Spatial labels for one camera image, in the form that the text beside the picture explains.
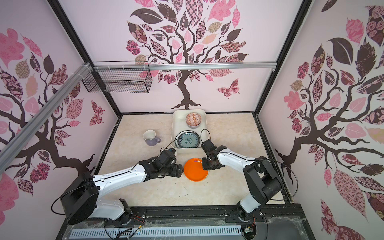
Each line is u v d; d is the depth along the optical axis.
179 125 1.13
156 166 0.64
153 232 0.70
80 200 0.41
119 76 0.95
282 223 0.72
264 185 0.44
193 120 1.10
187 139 1.03
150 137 1.02
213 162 0.76
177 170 0.74
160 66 0.92
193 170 0.86
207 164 0.79
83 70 0.82
